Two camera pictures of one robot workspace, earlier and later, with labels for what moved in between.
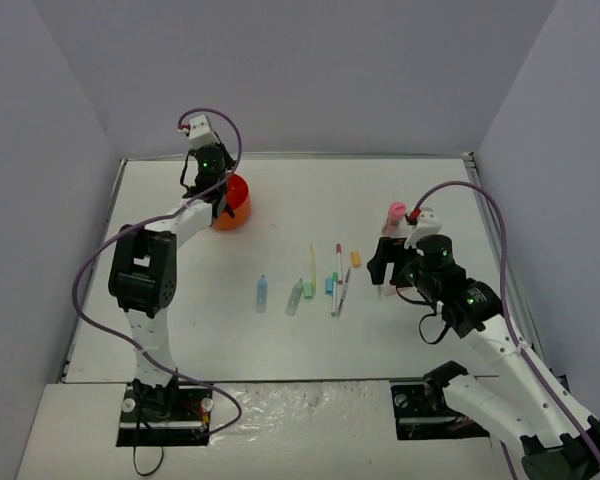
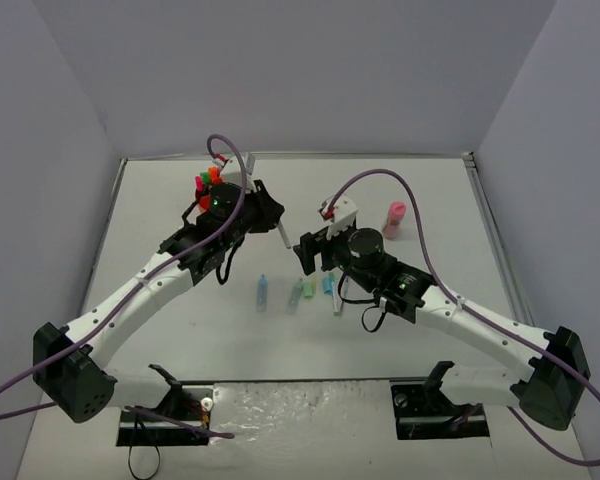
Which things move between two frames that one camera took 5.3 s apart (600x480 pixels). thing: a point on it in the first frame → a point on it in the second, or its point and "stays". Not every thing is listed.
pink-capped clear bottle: (397, 212) stays
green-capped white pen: (335, 277) stays
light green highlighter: (294, 297) stays
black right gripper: (387, 256) → (318, 248)
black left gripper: (221, 201) → (262, 209)
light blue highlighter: (261, 302) stays
